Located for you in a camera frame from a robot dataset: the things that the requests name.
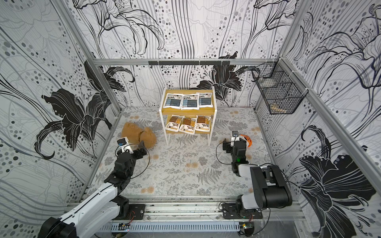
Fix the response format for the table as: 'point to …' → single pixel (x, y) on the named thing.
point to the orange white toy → (248, 140)
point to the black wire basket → (281, 90)
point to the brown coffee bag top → (202, 123)
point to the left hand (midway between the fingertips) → (139, 145)
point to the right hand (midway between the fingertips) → (235, 137)
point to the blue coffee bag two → (190, 101)
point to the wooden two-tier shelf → (188, 111)
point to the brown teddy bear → (134, 135)
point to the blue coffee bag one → (173, 100)
